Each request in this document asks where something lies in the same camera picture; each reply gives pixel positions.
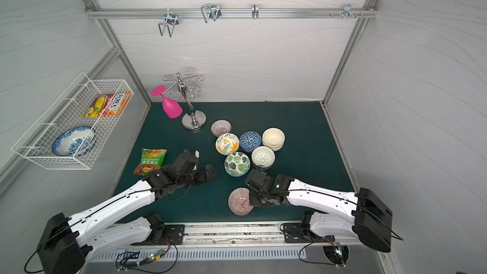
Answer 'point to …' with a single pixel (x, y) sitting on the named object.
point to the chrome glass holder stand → (193, 120)
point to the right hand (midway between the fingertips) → (251, 198)
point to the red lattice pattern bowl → (266, 168)
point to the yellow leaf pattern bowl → (227, 144)
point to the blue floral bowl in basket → (73, 141)
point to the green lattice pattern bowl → (263, 155)
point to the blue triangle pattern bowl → (249, 140)
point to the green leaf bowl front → (237, 164)
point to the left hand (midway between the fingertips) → (210, 175)
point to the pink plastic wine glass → (170, 108)
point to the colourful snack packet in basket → (107, 105)
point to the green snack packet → (151, 160)
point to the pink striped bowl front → (239, 201)
